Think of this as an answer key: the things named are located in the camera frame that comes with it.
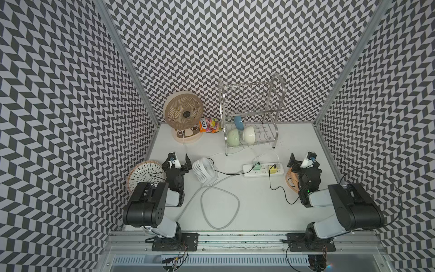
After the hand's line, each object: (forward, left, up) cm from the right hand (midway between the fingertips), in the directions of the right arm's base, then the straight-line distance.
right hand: (300, 156), depth 89 cm
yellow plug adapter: (-6, +14, -4) cm, 16 cm away
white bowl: (+13, +26, +3) cm, 29 cm away
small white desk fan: (-9, +50, +2) cm, 51 cm away
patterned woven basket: (-4, +84, -7) cm, 84 cm away
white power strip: (-5, +18, -9) cm, 21 cm away
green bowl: (+12, +36, +3) cm, 38 cm away
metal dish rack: (+13, +27, +21) cm, 36 cm away
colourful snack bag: (+31, +51, -7) cm, 60 cm away
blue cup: (+25, +32, +2) cm, 40 cm away
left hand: (+1, +65, +1) cm, 65 cm away
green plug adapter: (-5, +23, -3) cm, 24 cm away
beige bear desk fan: (+23, +63, +14) cm, 69 cm away
